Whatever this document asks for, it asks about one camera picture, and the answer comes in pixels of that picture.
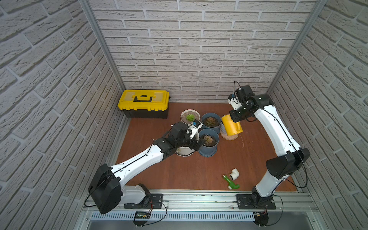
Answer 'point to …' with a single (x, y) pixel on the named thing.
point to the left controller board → (141, 215)
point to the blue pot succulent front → (211, 138)
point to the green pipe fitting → (232, 185)
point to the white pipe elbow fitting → (235, 174)
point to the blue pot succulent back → (211, 120)
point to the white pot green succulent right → (223, 130)
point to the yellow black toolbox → (144, 103)
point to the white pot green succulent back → (188, 116)
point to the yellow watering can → (231, 127)
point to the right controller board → (261, 219)
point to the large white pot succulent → (184, 151)
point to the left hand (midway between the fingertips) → (195, 130)
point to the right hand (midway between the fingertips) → (236, 116)
